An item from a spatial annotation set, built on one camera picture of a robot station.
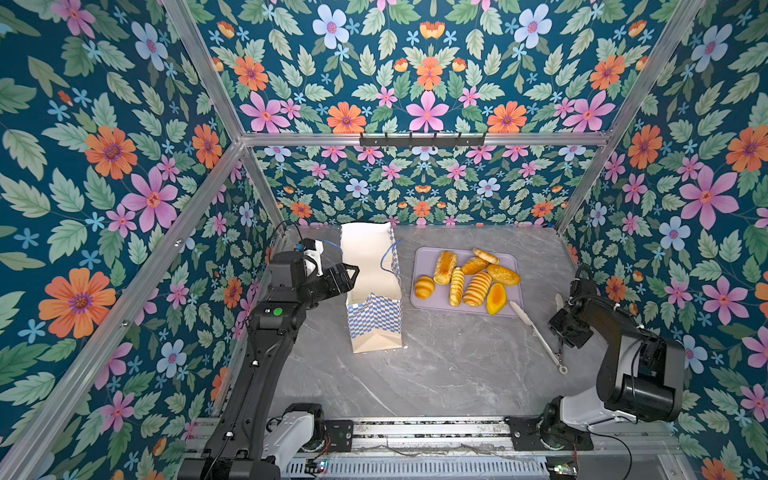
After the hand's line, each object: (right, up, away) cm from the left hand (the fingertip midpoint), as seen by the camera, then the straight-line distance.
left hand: (351, 265), depth 72 cm
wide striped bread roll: (+37, -9, +26) cm, 46 cm away
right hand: (+61, -21, +19) cm, 67 cm away
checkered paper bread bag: (+6, -8, 0) cm, 10 cm away
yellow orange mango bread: (+43, -12, +24) cm, 51 cm away
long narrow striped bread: (+30, -8, +24) cm, 39 cm away
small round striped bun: (+20, -8, +27) cm, 34 cm away
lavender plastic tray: (+34, -6, +30) cm, 46 cm away
